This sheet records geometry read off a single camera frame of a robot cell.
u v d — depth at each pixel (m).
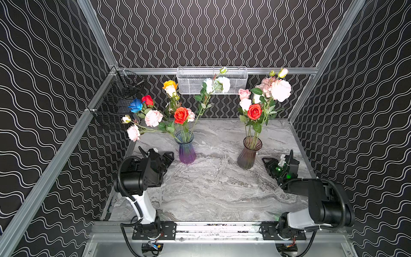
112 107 0.93
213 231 0.76
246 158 0.85
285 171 0.73
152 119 0.66
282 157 0.87
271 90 0.56
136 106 0.66
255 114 0.63
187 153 0.92
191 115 0.79
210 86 0.71
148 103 0.70
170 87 0.72
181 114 0.71
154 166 0.76
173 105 0.78
